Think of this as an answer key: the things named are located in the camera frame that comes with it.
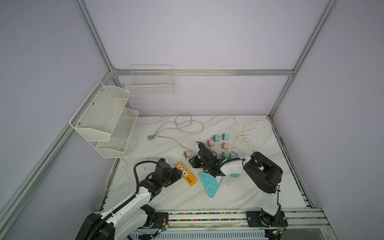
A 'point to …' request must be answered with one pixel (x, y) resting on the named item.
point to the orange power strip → (186, 175)
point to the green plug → (225, 155)
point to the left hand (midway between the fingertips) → (179, 174)
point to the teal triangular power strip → (210, 183)
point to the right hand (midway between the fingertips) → (189, 161)
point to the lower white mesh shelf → (115, 147)
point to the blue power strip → (233, 155)
